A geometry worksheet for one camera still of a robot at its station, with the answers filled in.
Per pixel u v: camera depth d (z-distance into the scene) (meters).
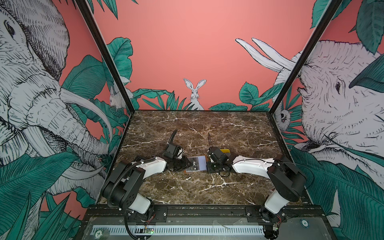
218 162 0.70
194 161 0.93
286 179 0.46
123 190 0.44
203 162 0.93
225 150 1.00
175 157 0.77
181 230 0.70
